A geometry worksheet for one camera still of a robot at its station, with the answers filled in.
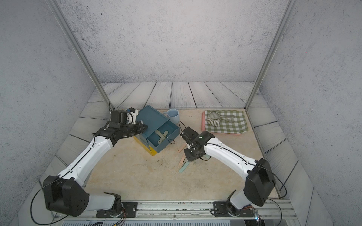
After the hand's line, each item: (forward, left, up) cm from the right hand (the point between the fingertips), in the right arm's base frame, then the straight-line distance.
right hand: (192, 156), depth 79 cm
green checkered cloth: (+31, -36, -13) cm, 49 cm away
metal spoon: (+40, -29, -14) cm, 52 cm away
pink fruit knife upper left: (+12, +7, -13) cm, 19 cm away
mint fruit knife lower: (-1, +5, -12) cm, 14 cm away
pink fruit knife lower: (+4, +6, -13) cm, 15 cm away
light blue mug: (+39, +14, -8) cm, 42 cm away
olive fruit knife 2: (+12, +18, +4) cm, 22 cm away
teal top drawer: (+16, +11, +3) cm, 20 cm away
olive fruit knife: (+13, +16, +3) cm, 21 cm away
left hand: (+13, +24, +10) cm, 29 cm away
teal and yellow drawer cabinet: (+21, +23, +7) cm, 32 cm away
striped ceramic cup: (+36, -17, -10) cm, 41 cm away
